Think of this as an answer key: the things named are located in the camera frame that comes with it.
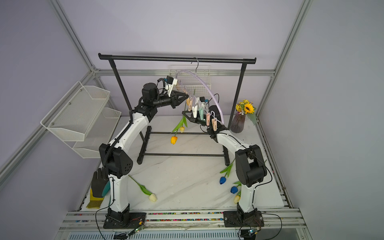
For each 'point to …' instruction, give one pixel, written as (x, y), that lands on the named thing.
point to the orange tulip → (174, 139)
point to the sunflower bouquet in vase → (243, 108)
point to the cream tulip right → (237, 197)
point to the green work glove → (106, 189)
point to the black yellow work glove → (98, 181)
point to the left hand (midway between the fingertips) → (186, 96)
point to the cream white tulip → (152, 197)
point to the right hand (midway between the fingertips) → (183, 115)
